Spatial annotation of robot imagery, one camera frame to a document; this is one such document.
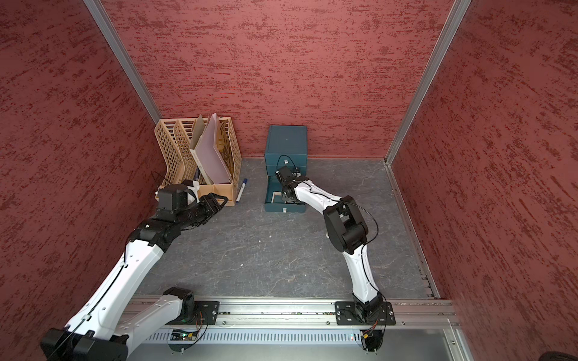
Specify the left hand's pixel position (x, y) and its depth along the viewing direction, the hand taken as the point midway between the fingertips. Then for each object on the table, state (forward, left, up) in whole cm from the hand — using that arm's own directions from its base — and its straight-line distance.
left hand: (223, 207), depth 76 cm
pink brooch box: (+20, -16, -19) cm, 32 cm away
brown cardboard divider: (+37, +18, +5) cm, 41 cm away
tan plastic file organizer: (+35, +30, +1) cm, 46 cm away
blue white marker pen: (+23, +1, -21) cm, 31 cm away
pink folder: (+28, +14, -5) cm, 32 cm away
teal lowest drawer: (+16, -15, -20) cm, 30 cm away
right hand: (+17, -25, -18) cm, 35 cm away
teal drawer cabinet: (+42, -20, -9) cm, 48 cm away
